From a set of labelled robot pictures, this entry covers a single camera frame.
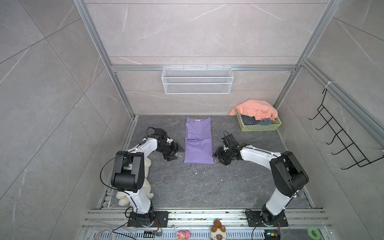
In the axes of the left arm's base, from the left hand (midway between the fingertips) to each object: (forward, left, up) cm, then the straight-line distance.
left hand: (181, 151), depth 91 cm
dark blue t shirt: (+28, -53, -4) cm, 60 cm away
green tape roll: (-44, -64, -6) cm, 78 cm away
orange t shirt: (+31, -58, +4) cm, 66 cm away
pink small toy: (-42, -2, -4) cm, 42 cm away
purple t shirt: (+4, -12, -4) cm, 13 cm away
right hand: (-2, -21, -4) cm, 21 cm away
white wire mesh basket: (+42, -12, +23) cm, 49 cm away
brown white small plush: (-41, -18, -4) cm, 45 cm away
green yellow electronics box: (-43, -44, -8) cm, 62 cm away
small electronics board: (-41, +15, -10) cm, 44 cm away
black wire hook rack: (-22, -74, +27) cm, 82 cm away
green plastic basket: (+19, -64, -3) cm, 67 cm away
